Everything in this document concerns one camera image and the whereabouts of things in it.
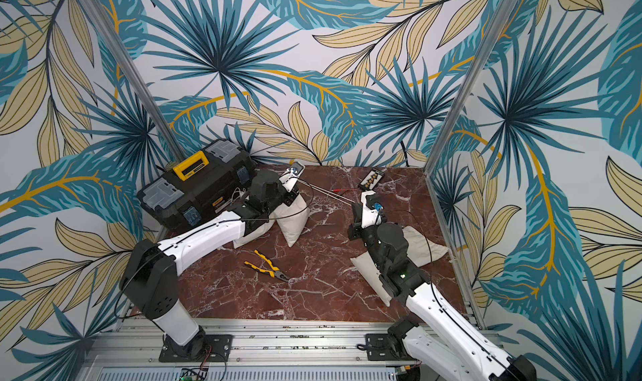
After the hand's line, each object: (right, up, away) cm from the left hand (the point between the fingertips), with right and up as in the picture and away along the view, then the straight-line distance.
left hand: (291, 176), depth 84 cm
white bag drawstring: (+12, -6, -9) cm, 16 cm away
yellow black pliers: (-6, -33, +4) cm, 34 cm away
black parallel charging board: (+33, 0, +30) cm, 44 cm away
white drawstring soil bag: (0, -15, +5) cm, 16 cm away
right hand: (+15, -10, -15) cm, 23 cm away
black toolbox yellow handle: (-34, -4, +6) cm, 35 cm away
